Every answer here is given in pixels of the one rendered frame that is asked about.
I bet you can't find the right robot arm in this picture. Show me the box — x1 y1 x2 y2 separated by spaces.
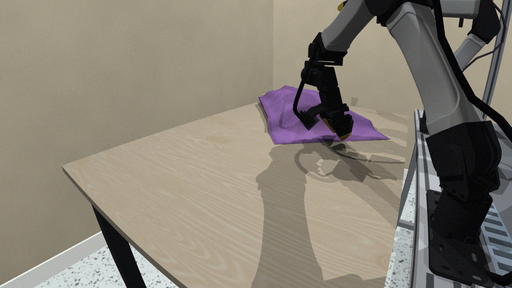
420 0 501 134

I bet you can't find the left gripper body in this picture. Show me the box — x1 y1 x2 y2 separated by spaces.
319 87 354 137

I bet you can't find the purple cloth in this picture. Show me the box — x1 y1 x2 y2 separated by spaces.
258 85 390 144

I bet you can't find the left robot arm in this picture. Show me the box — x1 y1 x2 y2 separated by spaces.
305 0 502 288

